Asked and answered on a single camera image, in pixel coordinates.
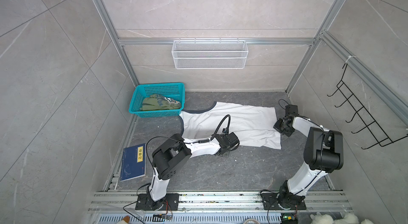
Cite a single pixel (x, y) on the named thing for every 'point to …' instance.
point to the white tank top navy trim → (255, 126)
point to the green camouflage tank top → (158, 102)
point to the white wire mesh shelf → (210, 54)
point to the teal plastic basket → (174, 91)
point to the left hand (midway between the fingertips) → (223, 147)
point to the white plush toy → (349, 218)
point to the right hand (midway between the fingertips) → (278, 126)
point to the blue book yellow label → (133, 162)
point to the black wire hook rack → (371, 127)
